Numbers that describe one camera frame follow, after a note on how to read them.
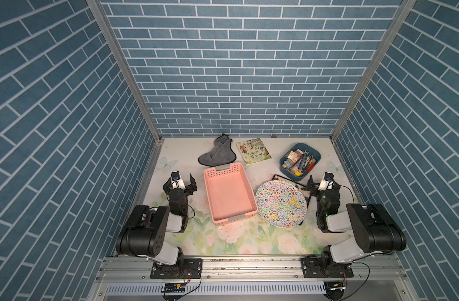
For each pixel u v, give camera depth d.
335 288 0.70
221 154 1.07
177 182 0.75
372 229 0.45
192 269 0.74
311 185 0.83
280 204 0.89
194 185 0.85
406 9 0.71
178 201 0.68
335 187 0.82
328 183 0.75
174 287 0.72
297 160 1.08
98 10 0.70
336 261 0.62
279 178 0.99
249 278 0.73
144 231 0.45
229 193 0.96
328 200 0.69
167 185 0.80
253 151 1.14
